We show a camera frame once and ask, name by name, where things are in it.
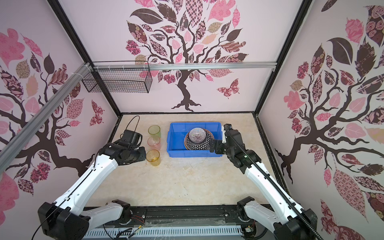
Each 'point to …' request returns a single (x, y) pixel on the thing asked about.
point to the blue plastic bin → (176, 147)
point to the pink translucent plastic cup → (154, 143)
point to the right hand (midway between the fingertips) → (217, 140)
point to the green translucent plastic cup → (154, 130)
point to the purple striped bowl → (197, 135)
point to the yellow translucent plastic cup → (153, 156)
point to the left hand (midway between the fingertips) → (142, 158)
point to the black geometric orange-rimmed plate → (203, 146)
